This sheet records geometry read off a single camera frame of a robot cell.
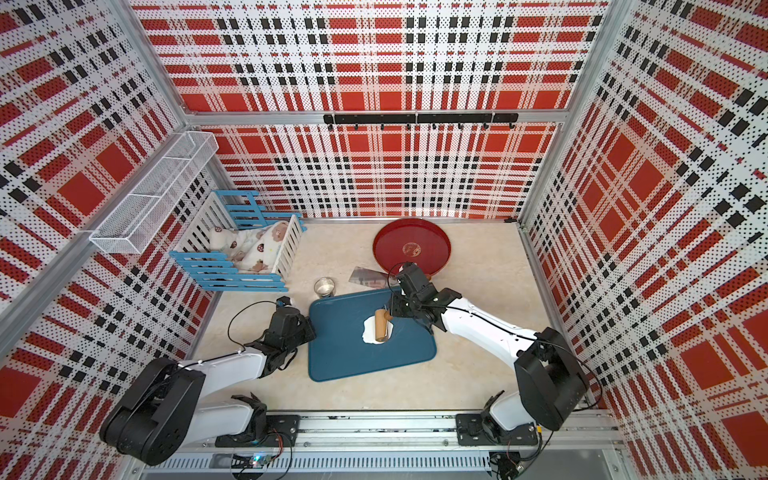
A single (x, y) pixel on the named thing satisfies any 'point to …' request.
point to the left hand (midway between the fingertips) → (317, 322)
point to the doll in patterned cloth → (253, 250)
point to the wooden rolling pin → (381, 318)
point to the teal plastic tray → (336, 348)
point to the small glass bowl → (324, 287)
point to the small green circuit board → (257, 460)
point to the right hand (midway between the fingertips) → (398, 305)
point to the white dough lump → (369, 331)
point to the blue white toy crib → (234, 209)
